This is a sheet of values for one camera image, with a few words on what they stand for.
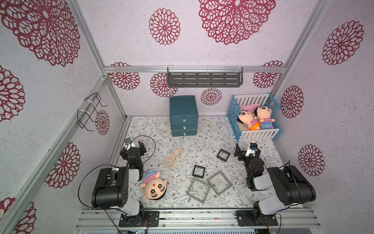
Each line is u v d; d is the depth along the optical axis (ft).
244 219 2.41
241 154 2.63
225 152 3.25
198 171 2.96
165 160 3.11
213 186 2.78
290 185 1.50
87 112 2.48
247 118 3.37
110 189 1.48
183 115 3.08
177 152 3.27
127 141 2.53
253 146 2.44
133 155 2.30
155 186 2.50
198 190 2.74
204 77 3.09
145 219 2.39
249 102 3.68
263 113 3.35
